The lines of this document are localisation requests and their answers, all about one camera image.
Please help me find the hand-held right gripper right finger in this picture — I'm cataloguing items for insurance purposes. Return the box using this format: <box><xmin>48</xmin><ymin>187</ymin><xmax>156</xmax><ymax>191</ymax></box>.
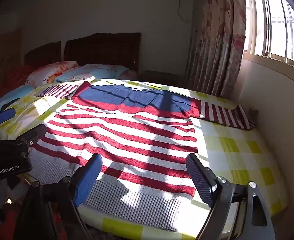
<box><xmin>186</xmin><ymin>153</ymin><xmax>276</xmax><ymax>240</ymax></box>

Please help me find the orange floral pillow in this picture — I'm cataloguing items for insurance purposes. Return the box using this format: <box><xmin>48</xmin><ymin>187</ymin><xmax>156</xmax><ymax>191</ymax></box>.
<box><xmin>25</xmin><ymin>61</ymin><xmax>79</xmax><ymax>87</ymax></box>

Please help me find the wide dark wooden headboard panel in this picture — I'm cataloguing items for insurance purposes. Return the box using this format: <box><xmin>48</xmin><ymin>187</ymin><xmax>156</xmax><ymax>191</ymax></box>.
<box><xmin>63</xmin><ymin>32</ymin><xmax>142</xmax><ymax>71</ymax></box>

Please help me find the light blue cloth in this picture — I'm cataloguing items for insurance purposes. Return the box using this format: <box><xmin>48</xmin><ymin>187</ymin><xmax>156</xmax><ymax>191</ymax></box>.
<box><xmin>0</xmin><ymin>85</ymin><xmax>35</xmax><ymax>114</ymax></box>

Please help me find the pink floral curtain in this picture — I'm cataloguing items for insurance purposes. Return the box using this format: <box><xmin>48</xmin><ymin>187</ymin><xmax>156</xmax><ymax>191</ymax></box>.
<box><xmin>185</xmin><ymin>0</ymin><xmax>247</xmax><ymax>97</ymax></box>

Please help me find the red dotted cushion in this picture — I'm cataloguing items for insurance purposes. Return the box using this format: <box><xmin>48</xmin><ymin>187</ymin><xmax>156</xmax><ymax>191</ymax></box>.
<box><xmin>3</xmin><ymin>64</ymin><xmax>36</xmax><ymax>87</ymax></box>

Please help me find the red white striped sweater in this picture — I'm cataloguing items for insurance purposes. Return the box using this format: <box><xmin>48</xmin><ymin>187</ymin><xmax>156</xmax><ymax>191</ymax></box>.
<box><xmin>28</xmin><ymin>81</ymin><xmax>256</xmax><ymax>232</ymax></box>

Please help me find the light blue floral pillow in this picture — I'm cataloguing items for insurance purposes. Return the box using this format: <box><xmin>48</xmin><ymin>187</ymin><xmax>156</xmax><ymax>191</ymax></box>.
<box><xmin>54</xmin><ymin>64</ymin><xmax>137</xmax><ymax>83</ymax></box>

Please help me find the barred window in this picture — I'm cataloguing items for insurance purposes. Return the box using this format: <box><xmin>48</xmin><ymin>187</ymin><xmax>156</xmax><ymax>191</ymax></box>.
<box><xmin>242</xmin><ymin>0</ymin><xmax>294</xmax><ymax>72</ymax></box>

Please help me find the yellow green checkered bed sheet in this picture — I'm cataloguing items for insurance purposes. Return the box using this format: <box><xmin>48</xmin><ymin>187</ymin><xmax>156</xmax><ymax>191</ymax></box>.
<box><xmin>0</xmin><ymin>79</ymin><xmax>289</xmax><ymax>240</ymax></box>

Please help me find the narrow dark wooden headboard panel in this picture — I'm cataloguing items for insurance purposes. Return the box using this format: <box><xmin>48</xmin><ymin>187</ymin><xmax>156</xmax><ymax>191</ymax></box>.
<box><xmin>24</xmin><ymin>41</ymin><xmax>62</xmax><ymax>68</ymax></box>

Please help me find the thin wall cable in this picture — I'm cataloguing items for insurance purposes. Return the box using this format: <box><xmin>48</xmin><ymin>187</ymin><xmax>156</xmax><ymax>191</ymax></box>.
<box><xmin>176</xmin><ymin>0</ymin><xmax>195</xmax><ymax>22</ymax></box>

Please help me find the dark wooden nightstand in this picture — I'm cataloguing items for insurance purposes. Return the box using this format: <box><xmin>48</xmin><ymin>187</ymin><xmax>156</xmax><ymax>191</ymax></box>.
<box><xmin>139</xmin><ymin>70</ymin><xmax>187</xmax><ymax>85</ymax></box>

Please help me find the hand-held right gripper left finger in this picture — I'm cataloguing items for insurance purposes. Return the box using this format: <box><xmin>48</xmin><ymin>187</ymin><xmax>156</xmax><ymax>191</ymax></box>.
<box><xmin>13</xmin><ymin>153</ymin><xmax>103</xmax><ymax>240</ymax></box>

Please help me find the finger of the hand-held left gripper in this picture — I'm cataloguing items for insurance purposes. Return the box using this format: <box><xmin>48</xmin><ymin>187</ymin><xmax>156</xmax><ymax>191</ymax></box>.
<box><xmin>0</xmin><ymin>108</ymin><xmax>16</xmax><ymax>128</ymax></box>

